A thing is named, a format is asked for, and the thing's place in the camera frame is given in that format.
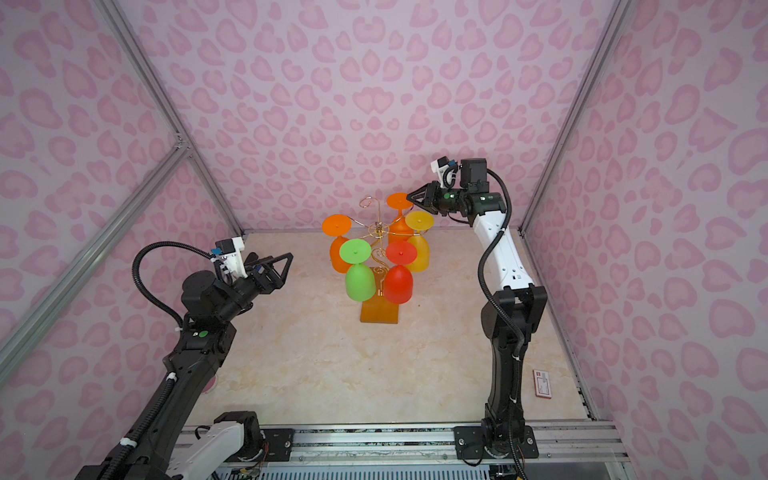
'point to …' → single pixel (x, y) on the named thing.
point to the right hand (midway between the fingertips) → (413, 194)
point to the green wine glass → (360, 279)
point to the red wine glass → (398, 281)
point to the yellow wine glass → (419, 221)
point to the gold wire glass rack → (380, 230)
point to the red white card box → (542, 383)
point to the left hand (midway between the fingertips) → (282, 253)
